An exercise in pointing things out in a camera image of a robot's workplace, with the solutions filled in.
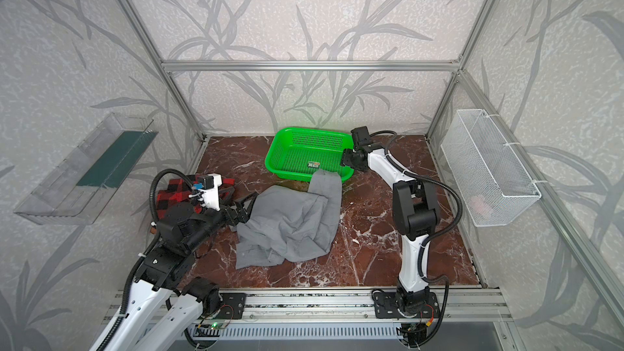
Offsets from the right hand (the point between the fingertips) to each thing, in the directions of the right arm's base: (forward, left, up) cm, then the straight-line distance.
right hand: (349, 154), depth 99 cm
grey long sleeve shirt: (-29, +23, -2) cm, 37 cm away
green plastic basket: (+9, +23, -10) cm, 27 cm away
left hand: (-26, +31, +18) cm, 44 cm away
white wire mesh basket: (-31, -34, +24) cm, 52 cm away
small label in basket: (+2, +16, -10) cm, 19 cm away
